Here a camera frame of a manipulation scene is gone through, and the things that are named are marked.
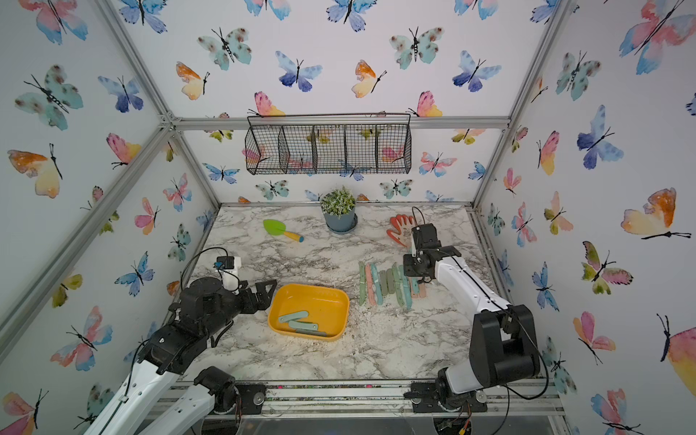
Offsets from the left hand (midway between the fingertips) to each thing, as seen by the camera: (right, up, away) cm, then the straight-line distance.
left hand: (265, 281), depth 73 cm
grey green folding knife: (+11, -18, +11) cm, 23 cm away
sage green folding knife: (+34, -3, +25) cm, 42 cm away
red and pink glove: (+44, +16, +38) cm, 60 cm away
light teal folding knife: (+4, -14, +15) cm, 21 cm away
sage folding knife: (+36, -4, +25) cm, 44 cm away
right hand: (+44, +3, +15) cm, 47 cm away
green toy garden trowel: (-9, +15, +41) cm, 45 cm away
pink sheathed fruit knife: (+29, -5, +23) cm, 37 cm away
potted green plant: (+18, +22, +26) cm, 38 cm away
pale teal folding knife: (+7, -16, +13) cm, 22 cm away
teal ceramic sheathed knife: (+32, -5, +23) cm, 39 cm away
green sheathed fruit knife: (+26, -5, +23) cm, 35 cm away
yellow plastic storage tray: (+15, -12, +18) cm, 26 cm away
